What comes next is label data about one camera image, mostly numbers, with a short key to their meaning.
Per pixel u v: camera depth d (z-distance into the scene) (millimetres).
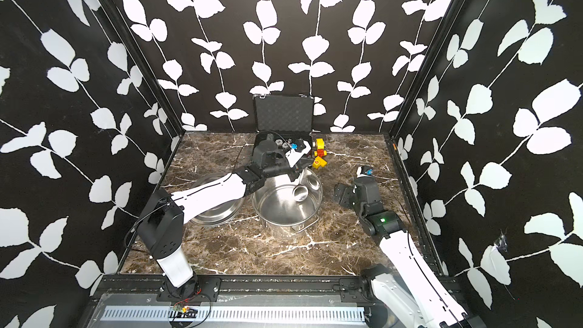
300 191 930
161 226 457
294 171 704
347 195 687
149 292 741
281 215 1001
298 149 664
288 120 1127
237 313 701
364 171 686
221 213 881
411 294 409
